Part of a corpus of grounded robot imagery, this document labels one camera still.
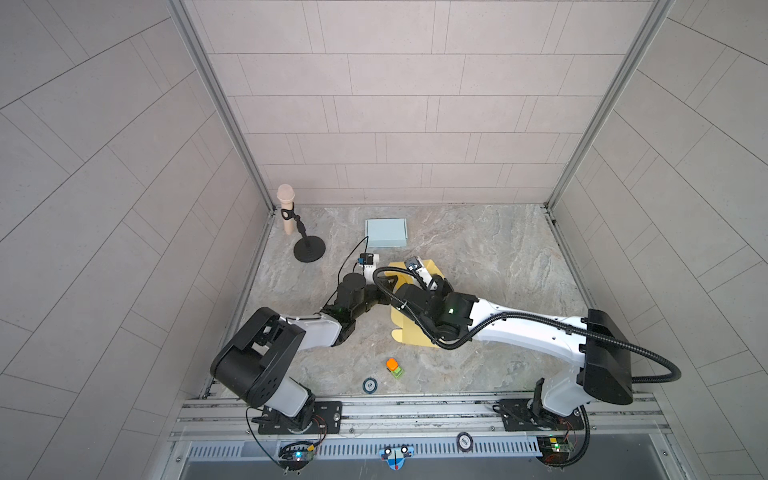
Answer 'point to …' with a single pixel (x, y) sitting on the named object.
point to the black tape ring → (370, 385)
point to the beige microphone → (286, 195)
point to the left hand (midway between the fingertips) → (405, 277)
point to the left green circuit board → (295, 457)
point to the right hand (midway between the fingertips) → (427, 285)
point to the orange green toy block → (393, 365)
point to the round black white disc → (464, 442)
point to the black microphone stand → (310, 248)
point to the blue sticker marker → (395, 456)
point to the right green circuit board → (556, 450)
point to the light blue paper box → (386, 233)
